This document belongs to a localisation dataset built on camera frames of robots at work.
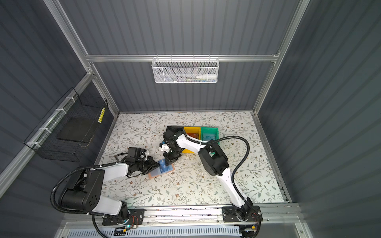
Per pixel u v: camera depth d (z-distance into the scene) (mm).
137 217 722
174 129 1123
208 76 861
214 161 591
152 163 806
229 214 733
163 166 909
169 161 891
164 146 888
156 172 882
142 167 788
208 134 1009
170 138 799
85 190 447
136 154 755
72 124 737
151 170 831
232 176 598
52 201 408
